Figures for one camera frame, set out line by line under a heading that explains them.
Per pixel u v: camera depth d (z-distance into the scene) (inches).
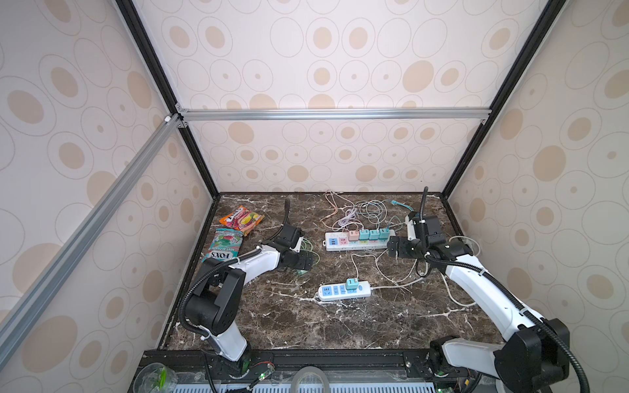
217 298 18.2
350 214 43.3
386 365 29.5
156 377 26.1
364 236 38.3
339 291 33.8
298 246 32.3
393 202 45.9
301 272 36.2
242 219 41.7
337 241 39.3
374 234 38.2
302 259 32.9
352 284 32.8
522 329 16.1
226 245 38.5
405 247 29.3
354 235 38.3
